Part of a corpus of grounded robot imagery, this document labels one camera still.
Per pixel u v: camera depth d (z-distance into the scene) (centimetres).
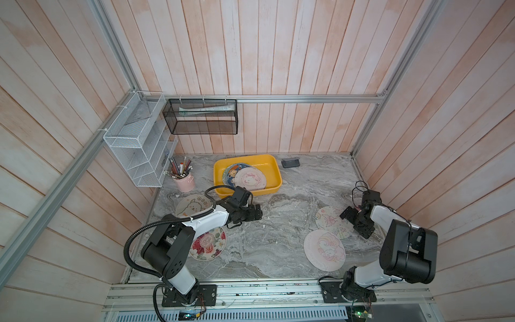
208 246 86
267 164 113
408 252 47
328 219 93
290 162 117
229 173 110
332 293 73
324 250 84
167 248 45
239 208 70
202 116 105
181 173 101
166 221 49
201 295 73
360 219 77
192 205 98
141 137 70
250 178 107
